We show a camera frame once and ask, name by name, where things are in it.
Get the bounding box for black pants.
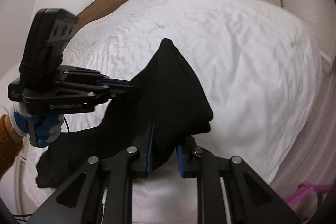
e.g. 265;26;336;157
36;39;214;188

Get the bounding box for orange sleeved left forearm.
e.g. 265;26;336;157
0;115;23;178

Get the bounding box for blue white gloved left hand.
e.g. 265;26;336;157
9;102;64;148

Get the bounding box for purple plastic basket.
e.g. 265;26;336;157
284;182;332;206

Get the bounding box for wooden headboard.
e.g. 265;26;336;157
75;0;153;30

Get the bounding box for white bed duvet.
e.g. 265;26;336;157
15;0;324;219

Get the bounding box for black cable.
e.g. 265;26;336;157
63;114;71;133

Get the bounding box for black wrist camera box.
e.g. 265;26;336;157
19;9;79;77

